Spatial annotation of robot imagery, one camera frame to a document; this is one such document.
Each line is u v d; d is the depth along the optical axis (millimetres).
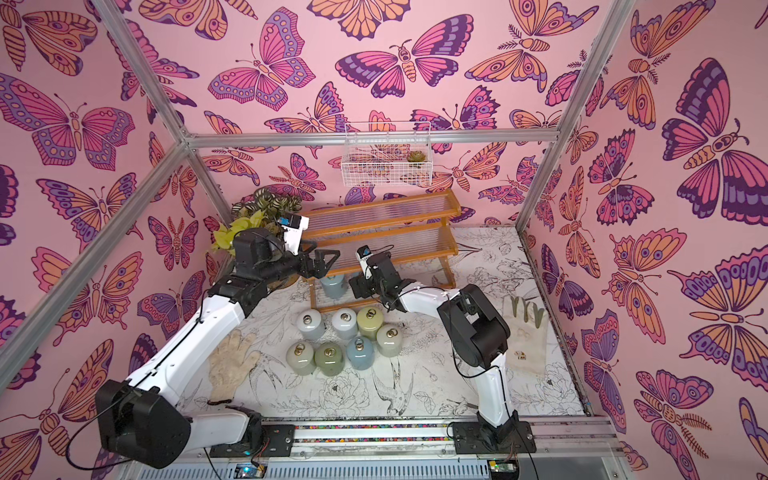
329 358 802
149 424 388
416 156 922
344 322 868
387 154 953
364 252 853
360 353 810
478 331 523
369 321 868
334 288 963
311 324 858
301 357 804
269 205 947
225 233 881
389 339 833
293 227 653
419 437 747
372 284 837
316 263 674
